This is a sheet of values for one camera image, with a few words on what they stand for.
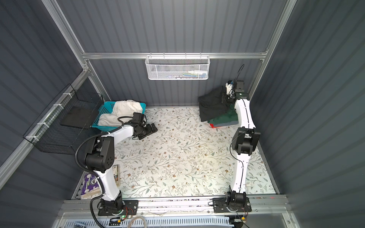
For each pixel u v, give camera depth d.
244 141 0.60
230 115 1.04
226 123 1.04
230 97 0.74
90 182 0.80
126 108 1.11
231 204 0.68
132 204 0.75
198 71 0.85
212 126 1.05
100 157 0.52
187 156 0.93
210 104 1.04
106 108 1.09
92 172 0.53
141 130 0.85
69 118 0.76
